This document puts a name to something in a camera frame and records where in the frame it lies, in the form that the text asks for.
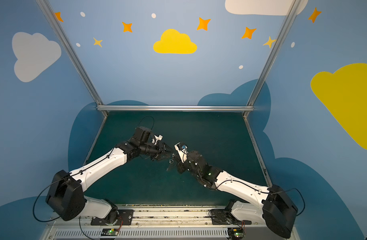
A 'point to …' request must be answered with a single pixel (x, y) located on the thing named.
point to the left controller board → (109, 232)
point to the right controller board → (235, 233)
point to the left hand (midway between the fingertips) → (174, 153)
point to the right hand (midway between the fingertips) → (176, 154)
